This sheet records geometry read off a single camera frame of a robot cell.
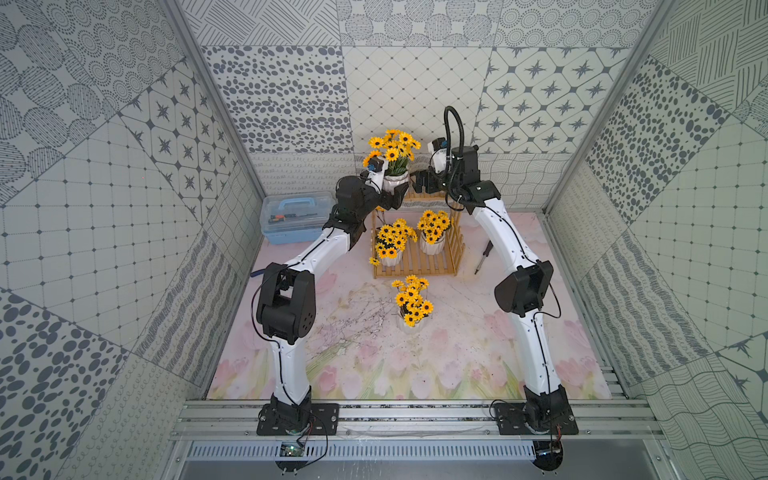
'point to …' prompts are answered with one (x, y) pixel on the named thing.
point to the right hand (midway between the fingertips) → (420, 176)
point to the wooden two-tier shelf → (414, 262)
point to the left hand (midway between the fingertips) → (409, 177)
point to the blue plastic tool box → (295, 217)
